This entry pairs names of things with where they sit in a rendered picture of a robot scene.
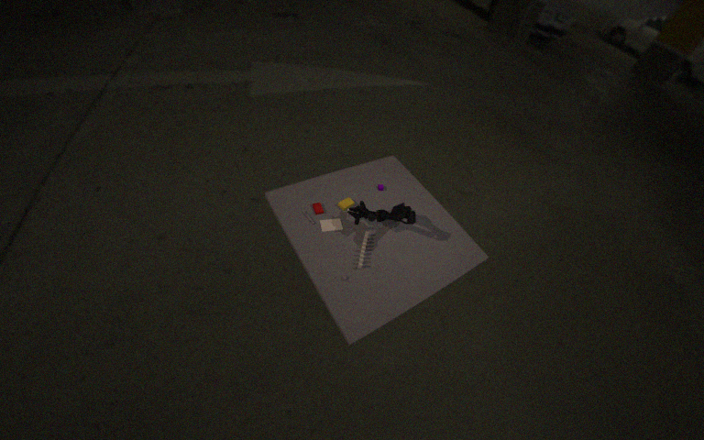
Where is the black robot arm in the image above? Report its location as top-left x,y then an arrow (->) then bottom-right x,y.
359,203 -> 415,225

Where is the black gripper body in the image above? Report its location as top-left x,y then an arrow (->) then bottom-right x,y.
355,201 -> 369,225

